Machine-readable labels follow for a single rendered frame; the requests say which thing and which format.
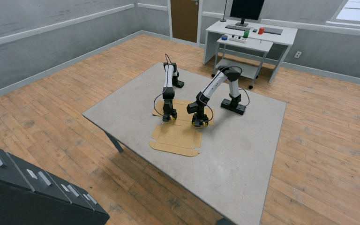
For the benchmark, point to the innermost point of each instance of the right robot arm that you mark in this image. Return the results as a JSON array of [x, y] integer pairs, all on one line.
[[171, 76]]

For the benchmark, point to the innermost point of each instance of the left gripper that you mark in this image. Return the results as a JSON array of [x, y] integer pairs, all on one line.
[[200, 114]]

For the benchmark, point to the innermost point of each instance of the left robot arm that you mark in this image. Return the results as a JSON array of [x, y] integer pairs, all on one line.
[[232, 77]]

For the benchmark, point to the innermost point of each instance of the tan cardboard box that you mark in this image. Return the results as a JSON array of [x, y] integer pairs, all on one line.
[[178, 136]]

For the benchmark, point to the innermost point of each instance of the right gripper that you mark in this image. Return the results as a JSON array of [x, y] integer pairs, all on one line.
[[174, 113]]

